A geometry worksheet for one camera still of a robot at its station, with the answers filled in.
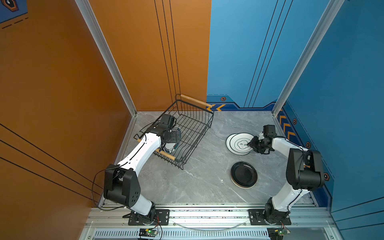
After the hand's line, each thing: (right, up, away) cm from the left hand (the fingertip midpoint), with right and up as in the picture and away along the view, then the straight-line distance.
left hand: (170, 135), depth 87 cm
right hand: (+49, -7, +10) cm, 51 cm away
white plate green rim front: (+37, -8, +12) cm, 40 cm away
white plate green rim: (+44, -6, +12) cm, 46 cm away
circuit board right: (+57, -44, -18) cm, 74 cm away
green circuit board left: (-6, -45, -17) cm, 48 cm away
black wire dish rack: (+14, +11, +25) cm, 31 cm away
